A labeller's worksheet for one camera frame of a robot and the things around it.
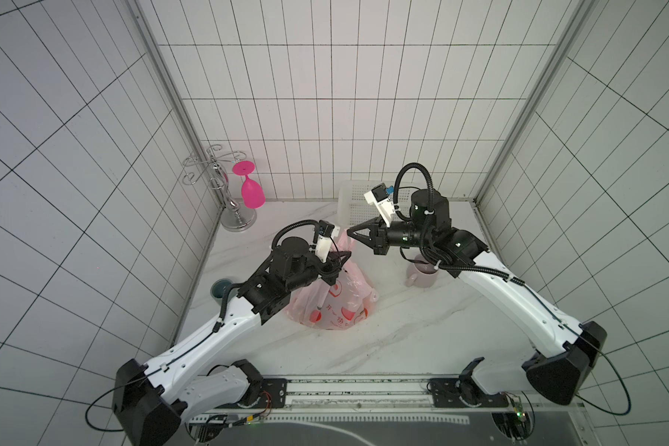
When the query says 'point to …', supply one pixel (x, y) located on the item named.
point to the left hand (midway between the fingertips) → (343, 258)
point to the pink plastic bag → (340, 307)
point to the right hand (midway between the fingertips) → (351, 224)
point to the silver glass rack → (232, 217)
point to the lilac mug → (421, 275)
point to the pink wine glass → (253, 195)
